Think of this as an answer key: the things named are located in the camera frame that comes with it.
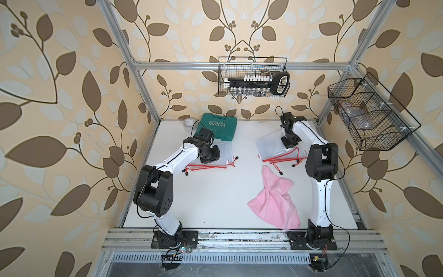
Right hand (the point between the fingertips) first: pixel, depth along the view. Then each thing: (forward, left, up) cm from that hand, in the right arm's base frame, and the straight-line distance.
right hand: (294, 144), depth 100 cm
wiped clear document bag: (+1, +12, -4) cm, 13 cm away
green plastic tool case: (+16, +41, -1) cm, 44 cm away
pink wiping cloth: (-32, +17, -5) cm, 37 cm away
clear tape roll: (+22, +65, -3) cm, 68 cm away
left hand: (-9, +45, +6) cm, 47 cm away
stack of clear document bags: (-4, +41, -6) cm, 41 cm away
